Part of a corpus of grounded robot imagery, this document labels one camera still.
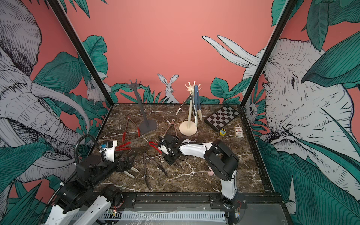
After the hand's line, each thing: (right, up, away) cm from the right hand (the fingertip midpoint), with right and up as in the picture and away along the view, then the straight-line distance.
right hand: (166, 158), depth 88 cm
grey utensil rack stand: (-16, +19, +17) cm, 30 cm away
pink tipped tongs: (+28, -8, -4) cm, 29 cm away
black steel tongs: (-4, -4, -2) cm, 6 cm away
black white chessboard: (+39, +25, +20) cm, 51 cm away
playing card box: (+52, +15, +13) cm, 55 cm away
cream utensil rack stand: (+15, +18, +16) cm, 29 cm away
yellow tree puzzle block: (+40, +15, +15) cm, 45 cm away
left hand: (-15, +10, -21) cm, 27 cm away
